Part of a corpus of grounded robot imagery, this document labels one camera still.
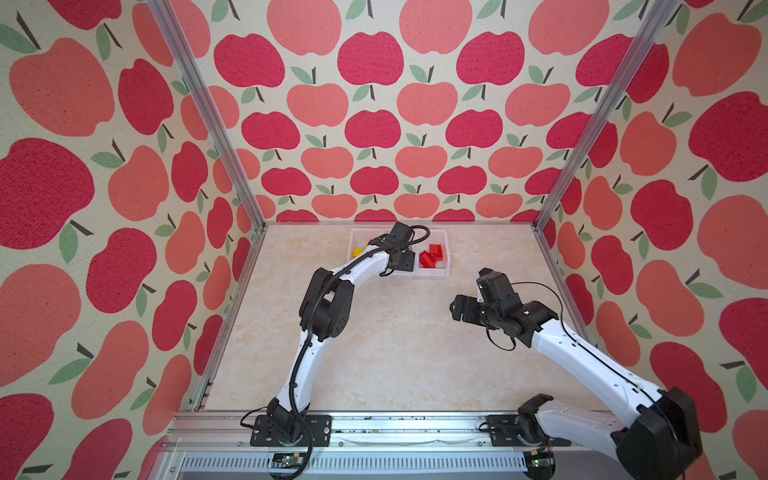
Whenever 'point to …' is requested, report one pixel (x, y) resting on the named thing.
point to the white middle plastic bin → (415, 248)
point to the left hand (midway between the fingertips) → (409, 263)
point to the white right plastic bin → (442, 266)
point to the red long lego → (427, 260)
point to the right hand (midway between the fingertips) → (468, 307)
